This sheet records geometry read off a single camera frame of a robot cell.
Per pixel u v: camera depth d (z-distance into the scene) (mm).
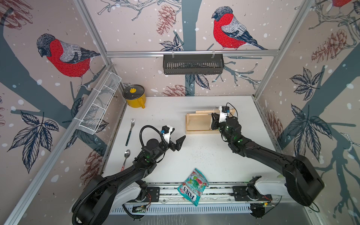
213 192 755
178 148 723
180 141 712
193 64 1039
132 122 1037
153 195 731
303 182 412
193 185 729
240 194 729
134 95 1070
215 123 726
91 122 830
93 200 409
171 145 698
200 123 1049
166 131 670
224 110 685
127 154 880
